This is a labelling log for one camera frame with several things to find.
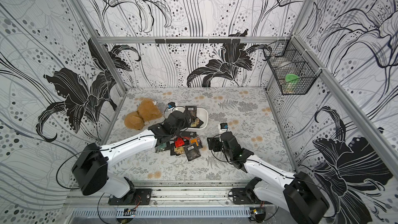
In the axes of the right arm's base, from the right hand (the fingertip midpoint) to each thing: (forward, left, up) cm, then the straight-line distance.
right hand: (214, 137), depth 85 cm
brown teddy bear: (+17, +42, +4) cm, 45 cm away
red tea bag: (-1, +20, -4) cm, 21 cm away
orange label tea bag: (+1, +11, -6) cm, 12 cm away
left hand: (+7, +14, +7) cm, 17 cm away
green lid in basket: (+22, -39, +24) cm, 51 cm away
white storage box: (+19, +8, -4) cm, 21 cm away
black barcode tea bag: (+20, +14, -1) cm, 24 cm away
